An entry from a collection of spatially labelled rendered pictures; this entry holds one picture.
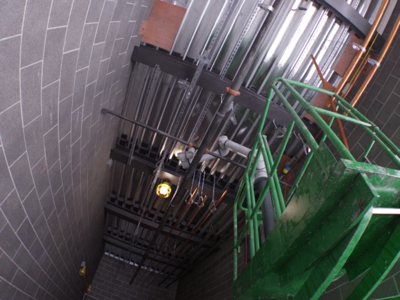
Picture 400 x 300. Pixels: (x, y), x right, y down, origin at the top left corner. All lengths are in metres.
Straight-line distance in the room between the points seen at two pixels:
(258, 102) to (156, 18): 1.80
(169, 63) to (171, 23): 0.56
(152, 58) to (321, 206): 2.52
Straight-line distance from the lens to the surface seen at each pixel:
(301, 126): 1.03
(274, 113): 2.93
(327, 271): 0.90
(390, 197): 1.00
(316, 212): 0.81
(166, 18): 2.91
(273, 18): 2.03
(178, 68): 2.72
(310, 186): 0.87
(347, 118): 1.32
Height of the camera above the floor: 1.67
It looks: 55 degrees up
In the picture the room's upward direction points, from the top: 11 degrees clockwise
